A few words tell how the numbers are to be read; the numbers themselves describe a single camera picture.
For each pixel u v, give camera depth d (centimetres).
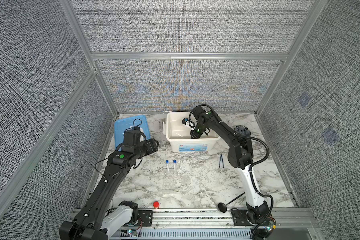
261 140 55
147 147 67
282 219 75
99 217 45
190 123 88
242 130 104
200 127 83
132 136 56
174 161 77
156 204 76
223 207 76
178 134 106
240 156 60
